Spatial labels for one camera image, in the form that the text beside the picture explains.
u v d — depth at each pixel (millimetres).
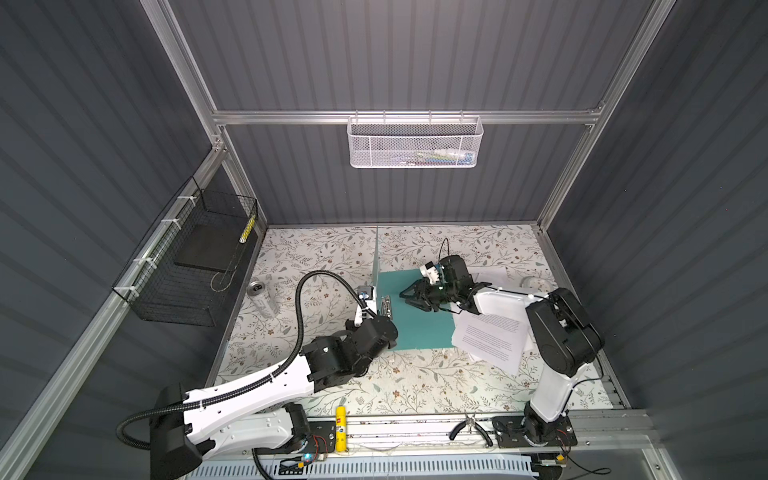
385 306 965
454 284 753
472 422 759
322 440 721
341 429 733
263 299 867
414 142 1236
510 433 735
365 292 630
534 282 1012
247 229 813
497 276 1059
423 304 827
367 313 608
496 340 895
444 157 912
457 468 771
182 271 721
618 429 765
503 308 630
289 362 480
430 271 888
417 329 904
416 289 828
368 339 515
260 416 583
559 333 496
